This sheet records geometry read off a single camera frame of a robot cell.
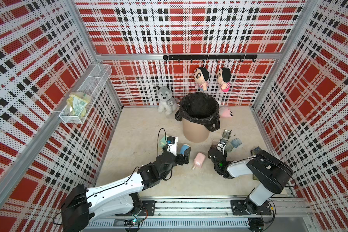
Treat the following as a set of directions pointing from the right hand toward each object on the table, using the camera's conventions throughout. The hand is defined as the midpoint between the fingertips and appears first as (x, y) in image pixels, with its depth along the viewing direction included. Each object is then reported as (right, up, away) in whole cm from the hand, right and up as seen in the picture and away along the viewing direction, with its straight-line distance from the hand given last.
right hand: (216, 146), depth 94 cm
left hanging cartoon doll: (-11, +46, -4) cm, 47 cm away
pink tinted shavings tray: (+1, +1, +7) cm, 7 cm away
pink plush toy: (+11, +23, +14) cm, 29 cm away
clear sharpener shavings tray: (+9, -1, +2) cm, 9 cm away
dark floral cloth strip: (+25, -2, -3) cm, 25 cm away
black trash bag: (-11, +26, +2) cm, 28 cm away
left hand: (-21, +4, -18) cm, 28 cm away
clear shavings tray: (+9, +8, +8) cm, 14 cm away
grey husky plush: (-35, +31, +16) cm, 49 cm away
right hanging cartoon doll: (+5, +46, -1) cm, 46 cm away
